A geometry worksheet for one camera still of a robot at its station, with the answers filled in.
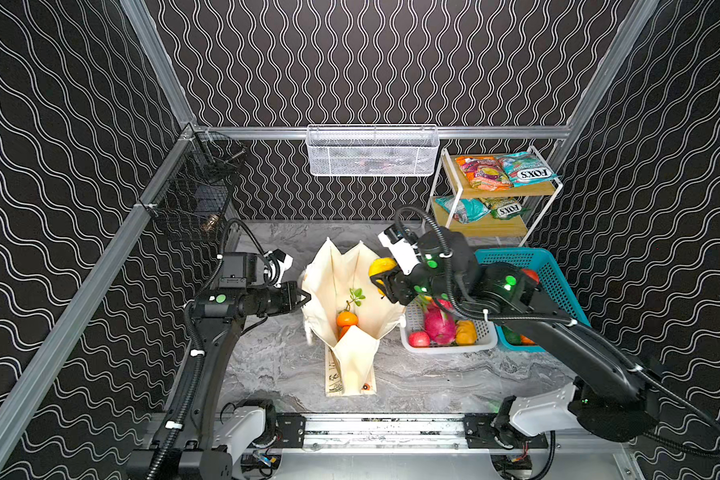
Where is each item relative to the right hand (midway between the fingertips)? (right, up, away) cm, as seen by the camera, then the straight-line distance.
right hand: (384, 267), depth 63 cm
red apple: (+11, -21, +20) cm, 32 cm away
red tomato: (+49, -4, +32) cm, 59 cm away
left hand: (-16, -7, +8) cm, 19 cm away
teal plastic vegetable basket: (+56, -6, +32) cm, 64 cm away
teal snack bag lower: (+30, +17, +36) cm, 50 cm away
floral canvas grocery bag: (-8, -25, +11) cm, 28 cm away
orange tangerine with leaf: (-10, -16, +26) cm, 32 cm away
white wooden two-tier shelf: (+21, +24, +22) cm, 39 cm away
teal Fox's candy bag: (+40, +27, +20) cm, 52 cm away
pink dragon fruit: (+17, -18, +21) cm, 32 cm away
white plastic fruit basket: (+11, -18, +29) cm, 36 cm away
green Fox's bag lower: (+43, +18, +36) cm, 59 cm away
